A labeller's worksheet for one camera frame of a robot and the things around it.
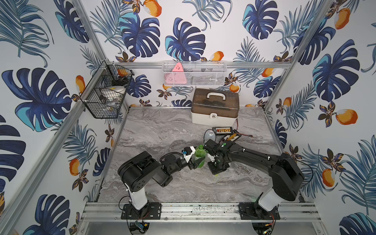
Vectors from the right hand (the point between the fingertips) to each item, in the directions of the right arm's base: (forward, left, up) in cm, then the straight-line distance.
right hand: (214, 170), depth 83 cm
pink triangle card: (+46, +22, +31) cm, 60 cm away
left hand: (+7, +8, +10) cm, 15 cm away
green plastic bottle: (+5, +8, +11) cm, 15 cm away
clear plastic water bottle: (+16, +3, +13) cm, 21 cm away
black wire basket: (+30, +63, +28) cm, 75 cm away
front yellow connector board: (+26, -15, -5) cm, 31 cm away
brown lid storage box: (+38, -2, +13) cm, 40 cm away
